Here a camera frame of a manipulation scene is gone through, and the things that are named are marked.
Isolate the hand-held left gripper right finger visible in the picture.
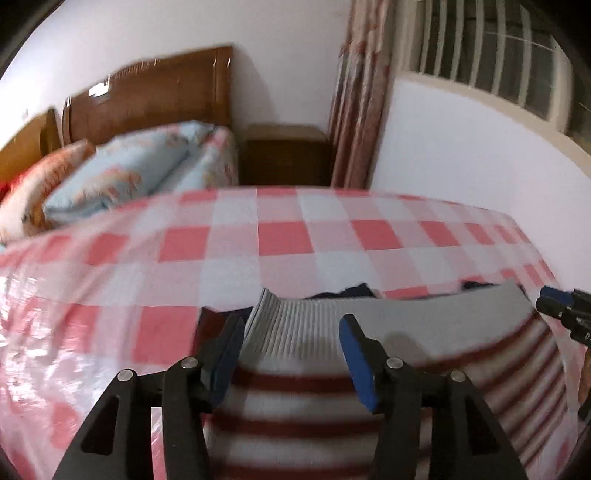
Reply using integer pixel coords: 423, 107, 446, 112
338, 314, 528, 480

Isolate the pink floral curtain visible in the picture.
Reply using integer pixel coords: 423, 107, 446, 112
328, 0, 398, 190

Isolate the small wooden headboard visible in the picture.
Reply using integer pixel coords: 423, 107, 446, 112
0, 108, 61, 183

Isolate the window with cream grille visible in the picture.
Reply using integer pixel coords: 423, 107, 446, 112
397, 0, 591, 153

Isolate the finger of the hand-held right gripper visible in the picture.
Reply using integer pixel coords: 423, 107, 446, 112
536, 285, 591, 344

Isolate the wooden nightstand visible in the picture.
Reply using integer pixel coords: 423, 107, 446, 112
242, 124, 333, 188

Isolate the large wooden headboard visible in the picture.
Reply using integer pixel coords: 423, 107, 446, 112
61, 44, 234, 148

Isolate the striped knit sweater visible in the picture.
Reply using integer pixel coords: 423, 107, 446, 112
196, 279, 583, 480

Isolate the pink checkered bed cover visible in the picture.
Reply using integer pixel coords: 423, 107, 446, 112
0, 185, 591, 480

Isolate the light blue floral pillow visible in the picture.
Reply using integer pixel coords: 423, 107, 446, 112
44, 121, 215, 227

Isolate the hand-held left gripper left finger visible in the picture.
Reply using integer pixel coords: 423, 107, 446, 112
52, 314, 246, 480

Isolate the orange floral pillow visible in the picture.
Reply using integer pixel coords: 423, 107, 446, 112
0, 138, 95, 243

